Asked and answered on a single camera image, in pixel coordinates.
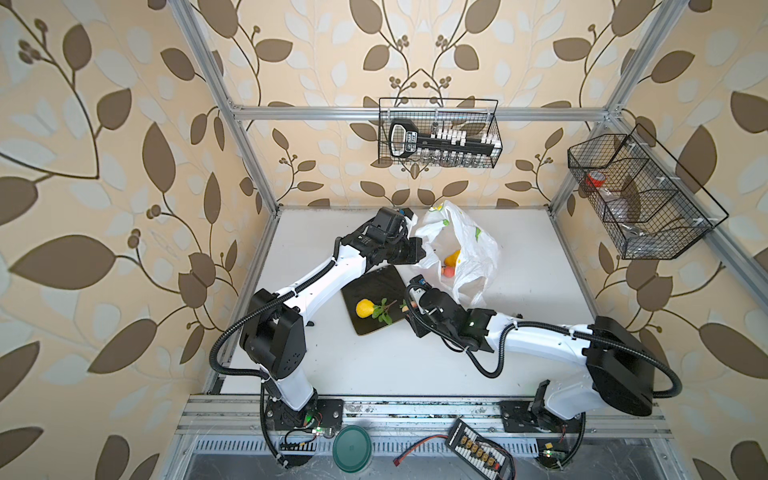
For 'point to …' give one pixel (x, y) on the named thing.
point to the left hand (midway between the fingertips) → (430, 251)
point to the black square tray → (375, 285)
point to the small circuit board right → (553, 452)
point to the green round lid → (352, 449)
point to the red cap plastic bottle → (597, 180)
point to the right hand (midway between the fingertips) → (411, 313)
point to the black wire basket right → (650, 207)
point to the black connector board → (479, 454)
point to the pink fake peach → (449, 271)
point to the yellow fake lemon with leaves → (365, 308)
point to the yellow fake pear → (450, 261)
